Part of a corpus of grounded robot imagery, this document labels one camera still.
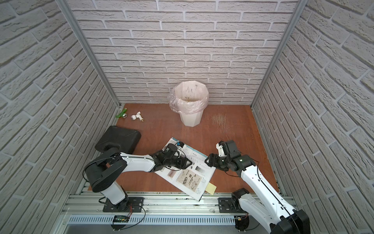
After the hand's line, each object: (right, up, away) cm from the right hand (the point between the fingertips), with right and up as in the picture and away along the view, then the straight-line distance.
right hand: (211, 162), depth 79 cm
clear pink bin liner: (-14, +40, +27) cm, 50 cm away
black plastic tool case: (-54, +11, +13) cm, 57 cm away
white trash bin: (-11, +23, +22) cm, 33 cm away
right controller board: (+14, -27, -9) cm, 32 cm away
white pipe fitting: (-53, +27, +31) cm, 67 cm away
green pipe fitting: (-65, +27, +31) cm, 77 cm away
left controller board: (-46, -26, -8) cm, 53 cm away
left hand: (-14, 0, +9) cm, 17 cm away
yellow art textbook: (-10, -11, +3) cm, 15 cm away
